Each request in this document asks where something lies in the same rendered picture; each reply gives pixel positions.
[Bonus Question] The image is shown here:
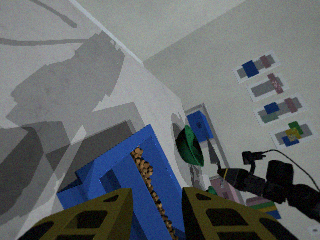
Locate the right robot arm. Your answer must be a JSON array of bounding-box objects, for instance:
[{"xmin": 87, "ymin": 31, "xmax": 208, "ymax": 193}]
[{"xmin": 242, "ymin": 151, "xmax": 320, "ymax": 223}]

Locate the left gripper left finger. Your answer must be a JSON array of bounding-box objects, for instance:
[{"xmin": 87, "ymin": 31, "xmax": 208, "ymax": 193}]
[{"xmin": 30, "ymin": 188, "xmax": 133, "ymax": 240}]

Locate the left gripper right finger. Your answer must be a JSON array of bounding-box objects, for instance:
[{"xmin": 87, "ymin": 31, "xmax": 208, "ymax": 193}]
[{"xmin": 182, "ymin": 187, "xmax": 281, "ymax": 240}]

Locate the green bowl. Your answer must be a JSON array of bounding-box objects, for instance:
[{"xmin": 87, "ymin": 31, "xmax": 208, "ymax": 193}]
[
  {"xmin": 176, "ymin": 125, "xmax": 204, "ymax": 167},
  {"xmin": 206, "ymin": 186, "xmax": 218, "ymax": 196}
]

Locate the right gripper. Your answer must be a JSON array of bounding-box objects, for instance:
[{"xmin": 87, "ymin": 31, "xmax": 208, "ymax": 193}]
[{"xmin": 217, "ymin": 168, "xmax": 266, "ymax": 197}]

